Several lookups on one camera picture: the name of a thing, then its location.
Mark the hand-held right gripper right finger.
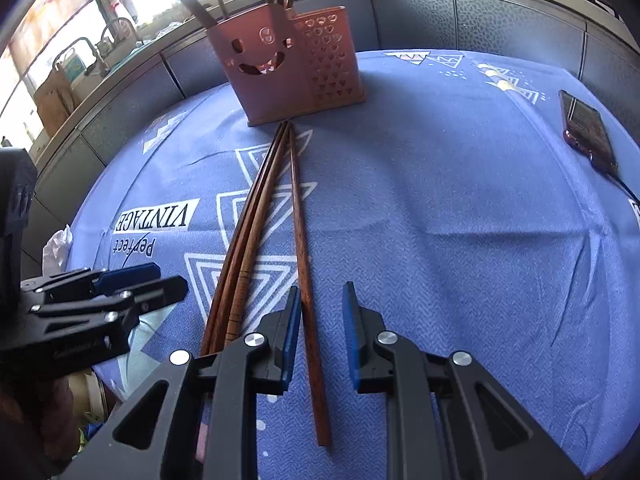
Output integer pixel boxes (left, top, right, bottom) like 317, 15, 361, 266
341, 281, 587, 480

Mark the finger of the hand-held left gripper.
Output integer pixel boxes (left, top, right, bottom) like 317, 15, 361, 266
31, 275, 190, 334
21, 262, 162, 304

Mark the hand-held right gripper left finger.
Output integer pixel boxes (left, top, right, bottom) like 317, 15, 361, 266
65, 284, 304, 480

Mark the pink plastic utensil holder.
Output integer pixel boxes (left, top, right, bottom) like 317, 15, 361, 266
206, 2, 368, 127

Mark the person's left hand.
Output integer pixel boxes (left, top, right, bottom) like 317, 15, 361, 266
0, 376, 77, 467

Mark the white crumpled plastic bag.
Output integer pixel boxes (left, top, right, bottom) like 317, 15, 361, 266
41, 224, 74, 277

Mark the blue printed tablecloth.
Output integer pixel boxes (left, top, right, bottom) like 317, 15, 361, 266
65, 49, 640, 480

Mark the brown cardboard box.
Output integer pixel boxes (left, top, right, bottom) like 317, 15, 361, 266
33, 66, 77, 134

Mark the chrome kitchen faucet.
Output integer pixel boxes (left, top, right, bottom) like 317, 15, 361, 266
99, 16, 144, 50
51, 36, 99, 77

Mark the smartphone in red case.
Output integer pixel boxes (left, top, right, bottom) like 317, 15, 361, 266
558, 89, 620, 177

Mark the blue kitchen counter cabinet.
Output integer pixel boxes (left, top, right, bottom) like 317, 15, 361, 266
20, 0, 640, 201

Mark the black charging cable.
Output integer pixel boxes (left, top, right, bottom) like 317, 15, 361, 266
590, 156, 640, 203

